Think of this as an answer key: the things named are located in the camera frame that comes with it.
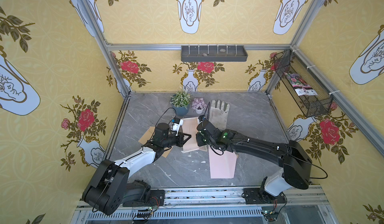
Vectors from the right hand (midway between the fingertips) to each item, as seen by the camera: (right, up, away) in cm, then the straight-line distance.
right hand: (196, 139), depth 82 cm
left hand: (-2, +1, +2) cm, 3 cm away
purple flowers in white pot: (+1, +19, +20) cm, 27 cm away
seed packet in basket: (+53, +28, -5) cm, 61 cm away
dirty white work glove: (+16, +12, +25) cm, 32 cm away
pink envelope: (+15, -16, +2) cm, 22 cm away
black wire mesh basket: (+59, +23, -5) cm, 63 cm away
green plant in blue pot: (-10, +21, +14) cm, 27 cm away
